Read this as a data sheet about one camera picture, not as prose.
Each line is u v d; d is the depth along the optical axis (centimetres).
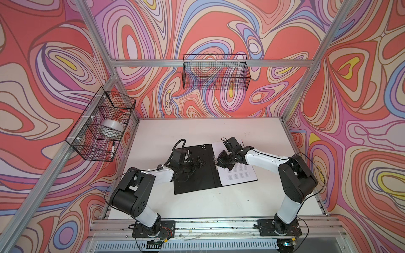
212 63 88
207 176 91
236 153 72
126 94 93
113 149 71
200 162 82
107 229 75
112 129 70
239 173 91
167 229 72
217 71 96
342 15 71
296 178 48
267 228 73
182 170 77
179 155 73
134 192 45
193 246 96
